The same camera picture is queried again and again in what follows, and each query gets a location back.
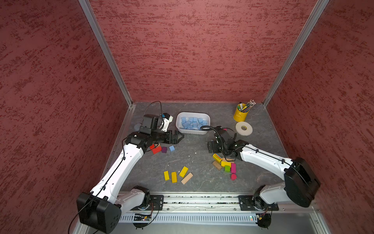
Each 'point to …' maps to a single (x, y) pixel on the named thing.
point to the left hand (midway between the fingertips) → (176, 138)
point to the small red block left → (152, 146)
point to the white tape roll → (243, 128)
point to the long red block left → (157, 149)
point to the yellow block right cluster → (223, 164)
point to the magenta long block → (233, 167)
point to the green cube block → (227, 167)
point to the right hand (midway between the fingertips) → (214, 147)
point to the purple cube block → (164, 149)
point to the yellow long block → (183, 171)
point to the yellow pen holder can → (239, 116)
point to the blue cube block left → (172, 148)
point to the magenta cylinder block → (233, 177)
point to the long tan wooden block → (187, 178)
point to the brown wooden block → (217, 165)
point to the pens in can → (243, 108)
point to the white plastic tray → (191, 122)
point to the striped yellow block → (217, 157)
